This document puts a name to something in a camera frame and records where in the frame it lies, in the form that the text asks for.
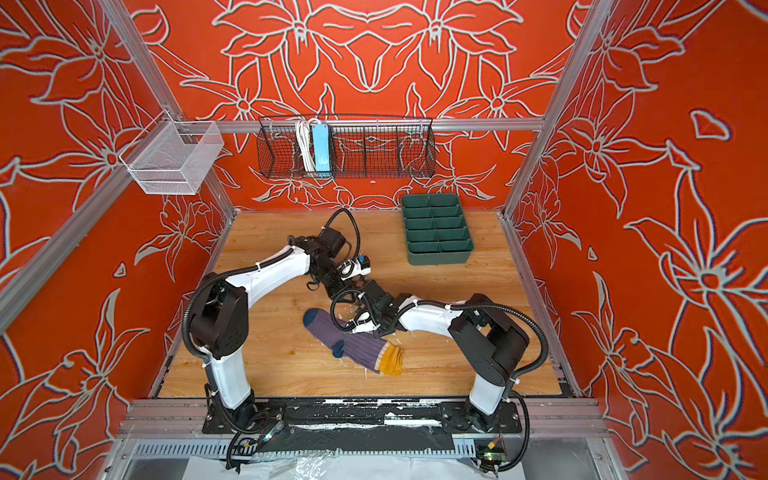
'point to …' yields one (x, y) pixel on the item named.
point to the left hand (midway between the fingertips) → (350, 290)
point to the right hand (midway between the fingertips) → (368, 312)
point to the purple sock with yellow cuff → (367, 351)
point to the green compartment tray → (435, 230)
